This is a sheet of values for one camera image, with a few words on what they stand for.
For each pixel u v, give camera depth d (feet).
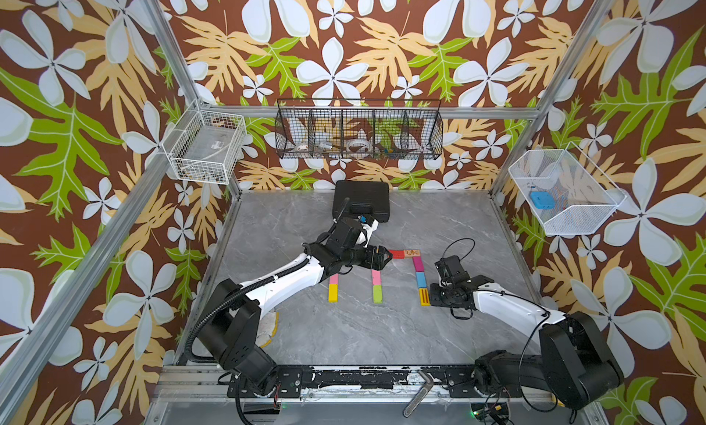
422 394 2.36
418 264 3.21
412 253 3.27
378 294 2.94
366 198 3.80
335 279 3.05
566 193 2.70
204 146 2.81
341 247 2.10
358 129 3.21
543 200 2.69
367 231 2.18
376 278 3.06
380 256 2.39
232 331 1.43
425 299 2.90
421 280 3.06
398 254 3.24
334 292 2.98
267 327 2.76
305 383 2.45
